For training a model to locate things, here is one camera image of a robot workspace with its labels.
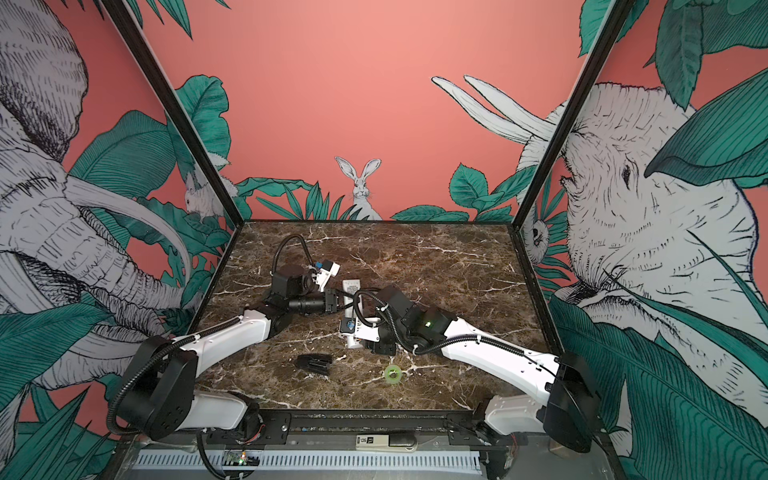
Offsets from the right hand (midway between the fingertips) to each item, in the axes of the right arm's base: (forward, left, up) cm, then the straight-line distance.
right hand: (359, 330), depth 73 cm
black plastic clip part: (-3, +13, -16) cm, 21 cm away
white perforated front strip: (-26, +1, -17) cm, 31 cm away
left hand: (+8, +1, +1) cm, 9 cm away
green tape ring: (-6, -10, -17) cm, 20 cm away
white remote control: (+12, +3, +1) cm, 12 cm away
